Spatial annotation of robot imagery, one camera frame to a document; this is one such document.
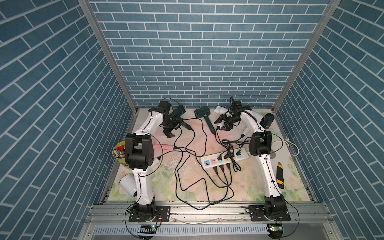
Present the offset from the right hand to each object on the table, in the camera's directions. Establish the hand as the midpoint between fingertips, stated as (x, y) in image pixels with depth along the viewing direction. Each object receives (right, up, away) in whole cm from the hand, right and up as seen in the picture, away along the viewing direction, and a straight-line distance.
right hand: (218, 125), depth 105 cm
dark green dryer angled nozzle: (-27, +4, -18) cm, 33 cm away
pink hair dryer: (-36, -13, -11) cm, 40 cm away
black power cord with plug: (-27, -32, -20) cm, 47 cm away
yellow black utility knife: (+33, -30, -20) cm, 49 cm away
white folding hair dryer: (+2, +12, +11) cm, 16 cm away
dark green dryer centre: (-9, +11, +12) cm, 18 cm away
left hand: (-23, -2, -11) cm, 25 cm away
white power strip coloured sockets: (-5, -22, -16) cm, 27 cm away
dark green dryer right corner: (+35, +3, 0) cm, 35 cm away
